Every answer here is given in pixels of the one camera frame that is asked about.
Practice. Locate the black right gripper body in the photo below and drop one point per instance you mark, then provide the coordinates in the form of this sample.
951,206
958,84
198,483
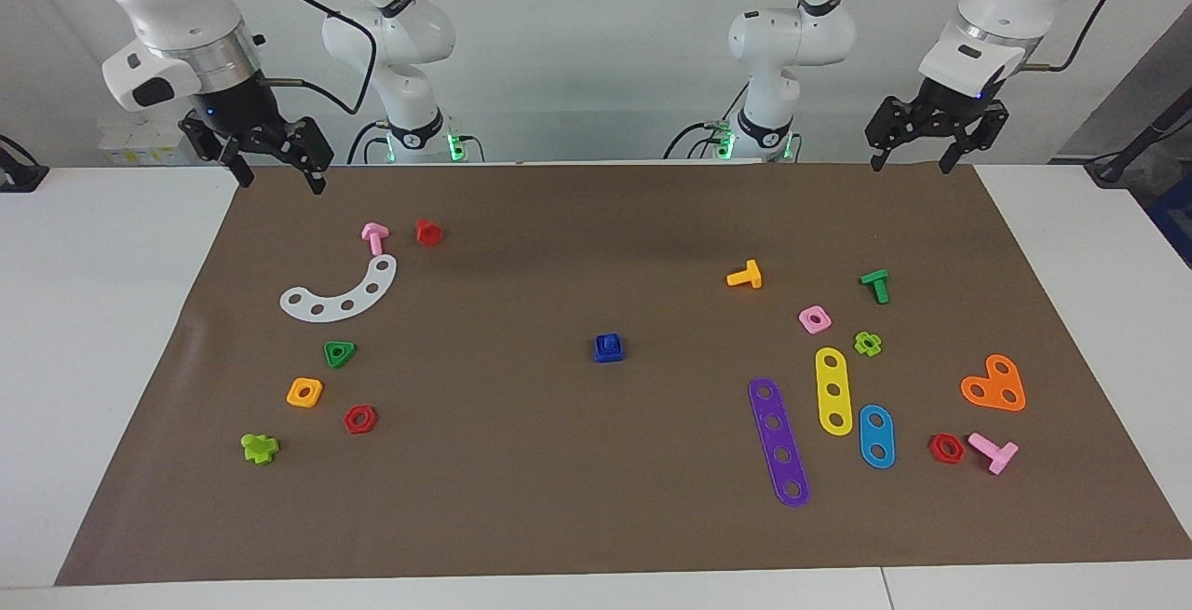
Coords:
233,107

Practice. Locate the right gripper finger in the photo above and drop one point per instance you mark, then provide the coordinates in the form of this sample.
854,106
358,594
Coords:
207,144
315,152

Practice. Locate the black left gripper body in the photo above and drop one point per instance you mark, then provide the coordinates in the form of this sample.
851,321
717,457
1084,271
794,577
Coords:
950,107

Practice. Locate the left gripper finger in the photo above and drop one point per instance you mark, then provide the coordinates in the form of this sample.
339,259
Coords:
889,126
978,133

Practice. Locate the blue square toy nut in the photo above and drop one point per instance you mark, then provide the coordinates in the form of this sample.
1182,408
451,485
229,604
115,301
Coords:
600,349

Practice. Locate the white background box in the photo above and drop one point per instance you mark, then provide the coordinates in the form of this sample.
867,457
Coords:
140,144

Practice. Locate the pink plastic toy screw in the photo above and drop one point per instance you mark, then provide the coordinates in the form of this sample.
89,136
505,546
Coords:
1001,454
374,239

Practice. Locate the red plastic toy screw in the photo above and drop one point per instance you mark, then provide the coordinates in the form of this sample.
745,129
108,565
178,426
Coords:
428,234

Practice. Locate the white curved perforated strip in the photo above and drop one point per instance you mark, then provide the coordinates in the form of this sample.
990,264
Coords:
332,309

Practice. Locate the black stand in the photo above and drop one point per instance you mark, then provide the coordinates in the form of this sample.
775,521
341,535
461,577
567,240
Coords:
1141,140

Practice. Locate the dark green toy screw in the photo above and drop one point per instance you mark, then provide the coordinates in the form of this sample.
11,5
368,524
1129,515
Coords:
879,289

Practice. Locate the black table clamp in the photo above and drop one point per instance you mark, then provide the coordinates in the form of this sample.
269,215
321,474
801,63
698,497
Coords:
19,172

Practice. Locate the green triangular toy nut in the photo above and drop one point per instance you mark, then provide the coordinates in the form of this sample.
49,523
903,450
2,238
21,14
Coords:
346,350

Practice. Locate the orange plastic toy screw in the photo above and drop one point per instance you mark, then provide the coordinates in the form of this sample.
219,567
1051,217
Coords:
752,275

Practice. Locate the pink square toy nut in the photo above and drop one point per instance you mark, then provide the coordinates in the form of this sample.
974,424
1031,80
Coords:
805,316

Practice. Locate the blue background object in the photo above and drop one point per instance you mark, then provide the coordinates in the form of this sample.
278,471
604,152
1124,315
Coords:
1175,219

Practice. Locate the lime flower toy nut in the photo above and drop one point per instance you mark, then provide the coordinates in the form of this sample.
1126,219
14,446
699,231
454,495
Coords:
860,344

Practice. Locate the orange square toy nut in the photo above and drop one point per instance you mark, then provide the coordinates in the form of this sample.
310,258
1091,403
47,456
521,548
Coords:
316,388

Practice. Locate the orange heart perforated plate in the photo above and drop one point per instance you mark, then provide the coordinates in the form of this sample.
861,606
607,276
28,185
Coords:
995,386

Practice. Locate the yellow three-hole strip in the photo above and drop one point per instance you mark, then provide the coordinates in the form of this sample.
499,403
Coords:
833,374

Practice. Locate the red hexagonal toy nut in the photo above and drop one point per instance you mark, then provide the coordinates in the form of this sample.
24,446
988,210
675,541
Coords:
371,420
958,450

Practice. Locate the lime green toy screw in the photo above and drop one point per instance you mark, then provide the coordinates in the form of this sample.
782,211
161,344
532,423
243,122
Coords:
259,449

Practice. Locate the blue two-hole strip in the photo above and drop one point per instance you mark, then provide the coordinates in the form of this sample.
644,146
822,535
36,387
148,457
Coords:
876,437

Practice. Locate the purple four-hole strip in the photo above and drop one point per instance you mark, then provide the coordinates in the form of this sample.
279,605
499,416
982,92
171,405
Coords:
778,438

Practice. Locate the brown table mat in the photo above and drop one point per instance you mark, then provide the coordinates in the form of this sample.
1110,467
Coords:
559,480

